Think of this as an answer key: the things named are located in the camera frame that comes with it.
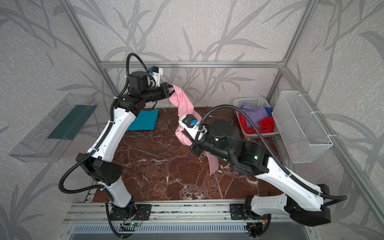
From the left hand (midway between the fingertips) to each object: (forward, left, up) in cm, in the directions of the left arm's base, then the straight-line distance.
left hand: (178, 83), depth 70 cm
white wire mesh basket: (-23, -54, -8) cm, 59 cm away
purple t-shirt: (+14, -50, -37) cm, 64 cm away
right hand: (-26, -5, +1) cm, 26 cm away
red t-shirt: (+2, -55, -34) cm, 65 cm away
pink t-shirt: (-7, -4, -9) cm, 12 cm away
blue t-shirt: (+14, -59, -33) cm, 70 cm away
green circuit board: (-53, +20, -42) cm, 71 cm away
